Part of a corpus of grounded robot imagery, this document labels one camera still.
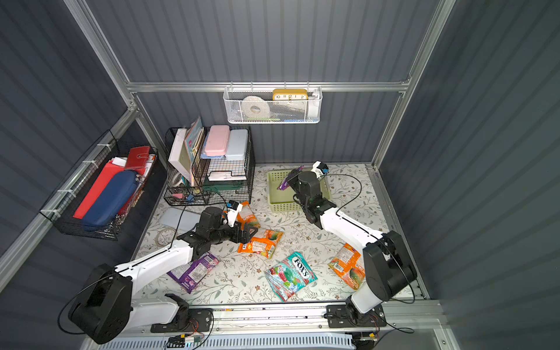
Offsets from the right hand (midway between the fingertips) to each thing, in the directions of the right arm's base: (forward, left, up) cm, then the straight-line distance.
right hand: (294, 172), depth 85 cm
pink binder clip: (+4, +56, -22) cm, 60 cm away
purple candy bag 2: (-33, +39, -22) cm, 56 cm away
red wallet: (-1, +58, +8) cm, 59 cm away
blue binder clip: (+4, +50, -22) cm, 55 cm away
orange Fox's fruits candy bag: (-8, +21, -21) cm, 31 cm away
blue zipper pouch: (-20, +58, +8) cm, 62 cm away
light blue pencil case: (+17, +26, -1) cm, 31 cm away
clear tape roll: (-16, +57, -24) cm, 64 cm away
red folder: (-14, +66, +6) cm, 68 cm away
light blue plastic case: (-7, +57, -24) cm, 62 cm away
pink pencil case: (+19, +34, +1) cm, 39 cm away
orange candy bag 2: (-28, -20, -23) cm, 41 cm away
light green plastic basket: (+2, +5, -23) cm, 24 cm away
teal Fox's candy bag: (-33, +2, -22) cm, 39 cm away
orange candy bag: (-21, +12, -22) cm, 32 cm away
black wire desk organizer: (+10, +38, -6) cm, 40 cm away
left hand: (-17, +18, -14) cm, 28 cm away
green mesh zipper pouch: (+4, +35, -13) cm, 38 cm away
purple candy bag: (-5, +3, -1) cm, 6 cm away
